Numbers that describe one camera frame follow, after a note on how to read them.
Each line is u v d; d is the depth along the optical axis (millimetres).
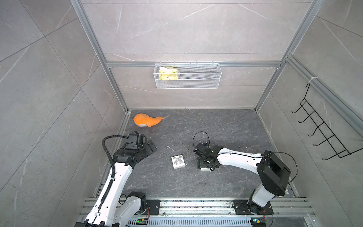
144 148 689
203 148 684
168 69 859
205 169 783
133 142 565
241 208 731
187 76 1007
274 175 445
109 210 391
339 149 599
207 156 637
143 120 1032
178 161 874
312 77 694
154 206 730
